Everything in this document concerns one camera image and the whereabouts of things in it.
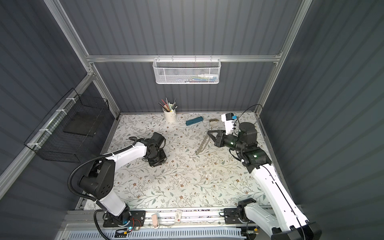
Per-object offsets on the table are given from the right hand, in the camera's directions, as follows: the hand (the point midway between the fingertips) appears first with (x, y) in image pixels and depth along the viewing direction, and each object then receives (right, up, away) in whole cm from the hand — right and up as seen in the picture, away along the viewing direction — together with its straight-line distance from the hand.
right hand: (209, 134), depth 68 cm
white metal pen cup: (-26, +11, +43) cm, 51 cm away
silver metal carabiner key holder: (-3, -5, +2) cm, 6 cm away
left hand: (-25, -18, +23) cm, 39 cm away
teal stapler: (-7, +8, +44) cm, 45 cm away
